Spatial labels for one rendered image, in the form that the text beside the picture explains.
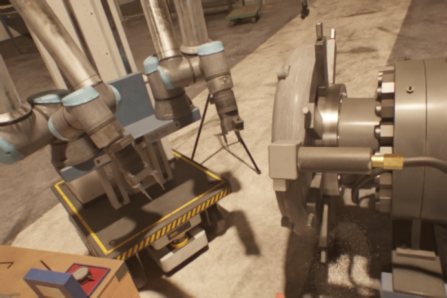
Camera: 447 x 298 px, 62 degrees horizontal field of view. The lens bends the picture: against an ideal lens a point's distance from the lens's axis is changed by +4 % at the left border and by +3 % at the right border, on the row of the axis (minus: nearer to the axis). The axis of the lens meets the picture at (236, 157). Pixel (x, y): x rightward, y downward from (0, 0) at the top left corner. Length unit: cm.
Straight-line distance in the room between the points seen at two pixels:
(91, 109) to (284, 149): 55
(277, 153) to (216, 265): 97
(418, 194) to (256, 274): 87
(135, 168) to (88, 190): 94
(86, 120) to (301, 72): 68
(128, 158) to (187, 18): 72
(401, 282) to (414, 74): 69
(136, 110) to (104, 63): 24
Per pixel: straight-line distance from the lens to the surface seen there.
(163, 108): 169
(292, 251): 188
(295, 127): 114
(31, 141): 144
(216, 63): 124
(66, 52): 127
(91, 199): 205
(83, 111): 108
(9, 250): 175
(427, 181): 124
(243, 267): 184
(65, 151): 156
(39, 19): 129
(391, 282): 144
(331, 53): 158
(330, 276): 176
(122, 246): 170
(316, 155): 105
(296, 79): 122
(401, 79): 130
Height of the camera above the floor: 134
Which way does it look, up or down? 30 degrees down
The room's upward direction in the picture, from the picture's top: 12 degrees counter-clockwise
